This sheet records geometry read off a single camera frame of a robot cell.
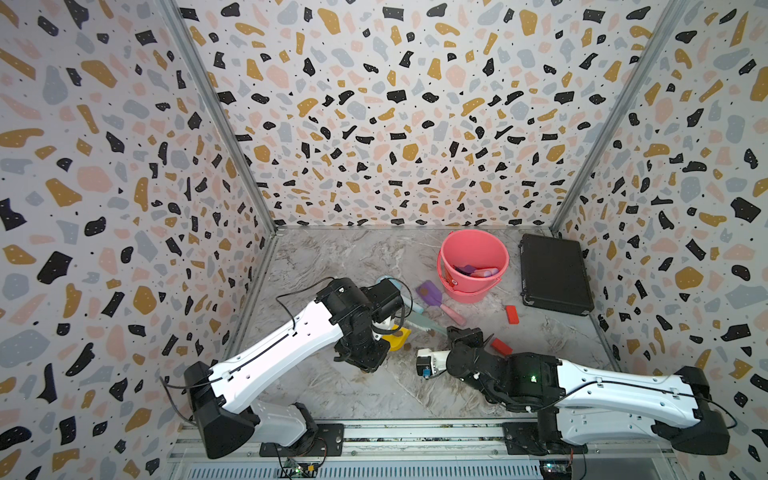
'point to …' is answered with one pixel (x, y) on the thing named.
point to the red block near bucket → (512, 314)
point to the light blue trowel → (407, 302)
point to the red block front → (502, 347)
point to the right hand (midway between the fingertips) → (454, 326)
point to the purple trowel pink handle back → (430, 292)
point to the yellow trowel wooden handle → (397, 342)
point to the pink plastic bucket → (471, 263)
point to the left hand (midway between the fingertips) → (376, 368)
